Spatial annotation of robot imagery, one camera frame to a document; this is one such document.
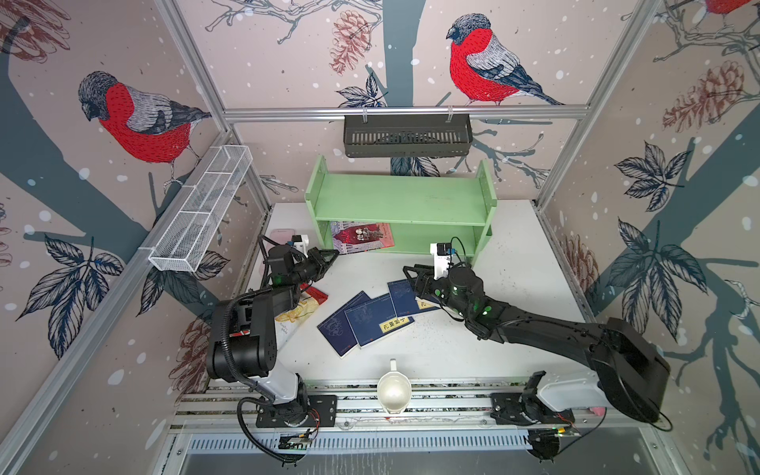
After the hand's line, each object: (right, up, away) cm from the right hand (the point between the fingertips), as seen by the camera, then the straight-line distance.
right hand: (409, 265), depth 79 cm
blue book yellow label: (-10, -18, +9) cm, 22 cm away
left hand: (-20, +4, +10) cm, 23 cm away
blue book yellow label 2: (+6, -14, +13) cm, 20 cm away
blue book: (-1, -12, +14) cm, 18 cm away
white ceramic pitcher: (-4, -33, -3) cm, 33 cm away
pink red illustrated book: (-16, +7, +15) cm, 23 cm away
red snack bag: (-35, -18, +6) cm, 40 cm away
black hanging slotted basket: (+1, +44, +25) cm, 50 cm away
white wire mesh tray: (-57, +15, 0) cm, 59 cm away
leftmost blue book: (-22, -21, +8) cm, 31 cm away
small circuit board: (-29, -44, -8) cm, 53 cm away
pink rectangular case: (-47, +7, +33) cm, 58 cm away
